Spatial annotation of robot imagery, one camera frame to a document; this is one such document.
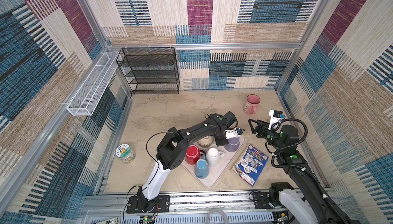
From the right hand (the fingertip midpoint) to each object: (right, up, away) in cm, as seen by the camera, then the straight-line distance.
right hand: (252, 122), depth 78 cm
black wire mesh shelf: (-61, +33, +31) cm, 76 cm away
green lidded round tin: (-65, -16, +4) cm, 67 cm away
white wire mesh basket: (-79, +10, -7) cm, 80 cm away
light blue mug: (-25, -21, -5) cm, 34 cm away
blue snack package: (+1, -23, +5) cm, 24 cm away
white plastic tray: (-18, -27, +5) cm, 33 cm away
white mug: (-19, -17, 0) cm, 26 cm away
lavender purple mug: (-8, -12, +5) cm, 16 cm away
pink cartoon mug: (+7, +9, +21) cm, 24 cm away
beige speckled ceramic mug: (-23, -12, +9) cm, 27 cm away
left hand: (-13, -11, +12) cm, 20 cm away
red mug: (-30, -17, +2) cm, 34 cm away
